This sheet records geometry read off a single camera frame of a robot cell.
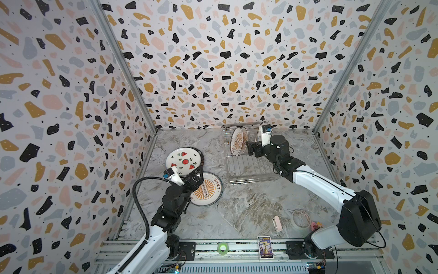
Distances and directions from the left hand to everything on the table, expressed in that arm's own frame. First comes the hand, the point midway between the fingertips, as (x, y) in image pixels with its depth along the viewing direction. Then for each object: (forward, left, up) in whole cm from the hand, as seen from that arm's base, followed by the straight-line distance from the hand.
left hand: (199, 170), depth 77 cm
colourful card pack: (-27, -29, -20) cm, 44 cm away
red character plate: (+7, -28, +14) cm, 32 cm away
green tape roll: (-29, -9, -21) cm, 37 cm away
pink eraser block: (-18, -36, -19) cm, 44 cm away
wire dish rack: (+13, -23, -20) cm, 33 cm away
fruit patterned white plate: (+19, +13, -19) cm, 30 cm away
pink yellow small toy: (-20, -53, -18) cm, 59 cm away
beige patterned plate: (-1, -3, -19) cm, 20 cm away
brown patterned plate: (+29, -18, -13) cm, 36 cm away
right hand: (+14, -27, +5) cm, 30 cm away
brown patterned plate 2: (+26, -23, -8) cm, 36 cm away
